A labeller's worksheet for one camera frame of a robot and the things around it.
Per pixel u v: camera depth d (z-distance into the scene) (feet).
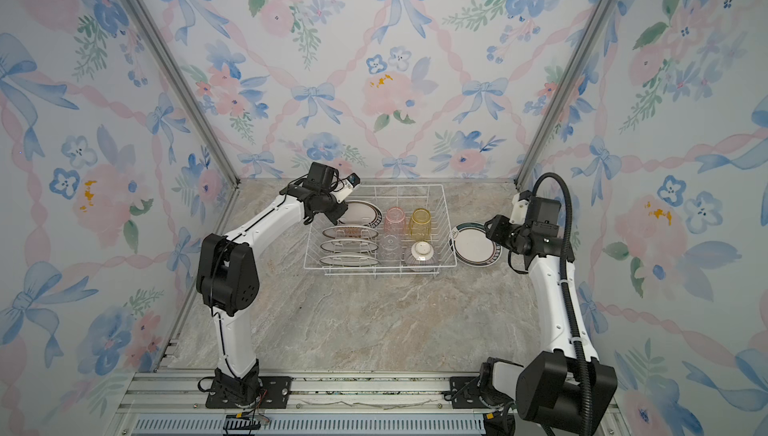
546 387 1.28
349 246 3.03
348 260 2.96
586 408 1.16
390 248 2.94
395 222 3.12
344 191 2.77
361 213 3.07
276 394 2.43
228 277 1.70
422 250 3.04
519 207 2.35
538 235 1.89
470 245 3.35
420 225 3.13
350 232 3.19
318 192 2.41
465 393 2.40
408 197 3.82
